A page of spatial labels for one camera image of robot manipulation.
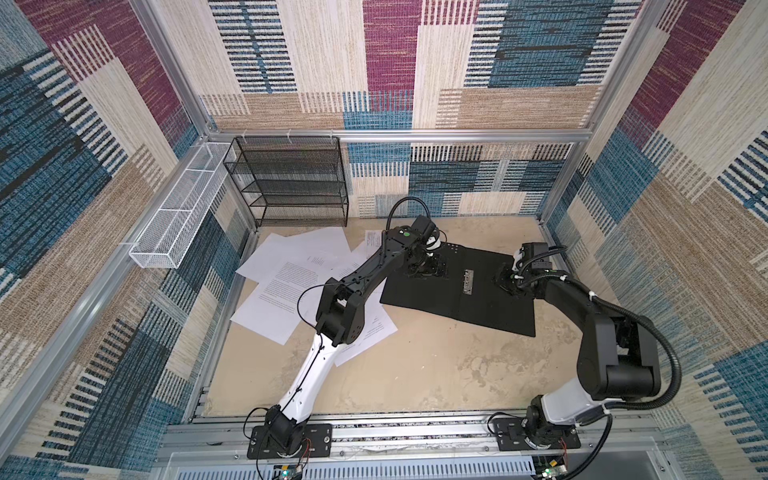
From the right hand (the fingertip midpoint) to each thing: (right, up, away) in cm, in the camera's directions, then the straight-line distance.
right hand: (494, 282), depth 93 cm
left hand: (-16, +3, +1) cm, 16 cm away
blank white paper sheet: (-75, +11, +21) cm, 78 cm away
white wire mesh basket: (-100, +24, +6) cm, 103 cm away
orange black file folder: (0, -8, +3) cm, 8 cm away
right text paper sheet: (-36, -13, -1) cm, 39 cm away
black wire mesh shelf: (-67, +35, +16) cm, 77 cm away
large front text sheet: (-66, -8, +3) cm, 66 cm away
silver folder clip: (-6, -1, +9) cm, 10 cm away
